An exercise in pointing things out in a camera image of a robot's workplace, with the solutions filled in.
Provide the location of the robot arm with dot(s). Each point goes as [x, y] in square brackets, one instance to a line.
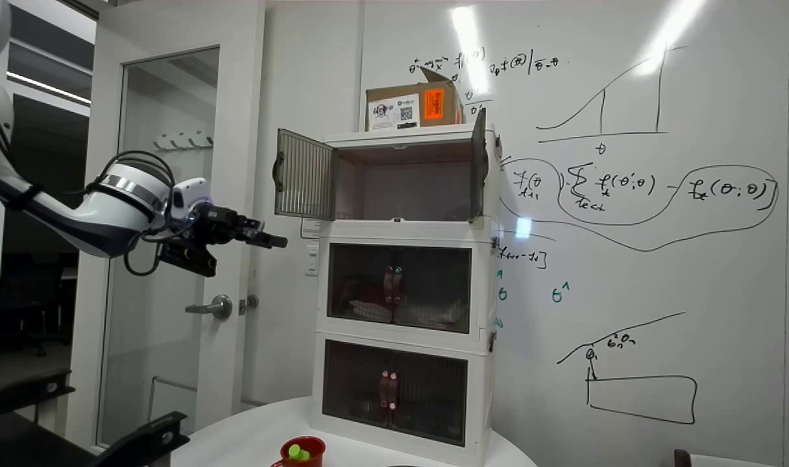
[102, 217]

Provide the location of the white three-compartment storage cabinet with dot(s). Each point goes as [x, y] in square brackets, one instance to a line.
[407, 233]

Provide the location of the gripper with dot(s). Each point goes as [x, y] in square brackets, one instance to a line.
[220, 225]

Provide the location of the red cup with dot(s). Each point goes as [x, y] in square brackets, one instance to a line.
[310, 451]

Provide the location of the row of coat hooks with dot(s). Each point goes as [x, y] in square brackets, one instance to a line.
[183, 140]

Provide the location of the cardboard box with labels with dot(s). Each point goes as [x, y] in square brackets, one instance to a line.
[427, 107]

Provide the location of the white room door with glass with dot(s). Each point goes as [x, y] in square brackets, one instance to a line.
[239, 97]

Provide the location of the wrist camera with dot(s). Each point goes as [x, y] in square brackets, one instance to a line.
[187, 258]

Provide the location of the silver room door lever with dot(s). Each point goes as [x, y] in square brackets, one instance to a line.
[214, 307]

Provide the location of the white wall switch plate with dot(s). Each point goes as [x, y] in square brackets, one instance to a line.
[311, 228]
[312, 259]

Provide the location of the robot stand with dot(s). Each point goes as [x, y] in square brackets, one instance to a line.
[24, 447]

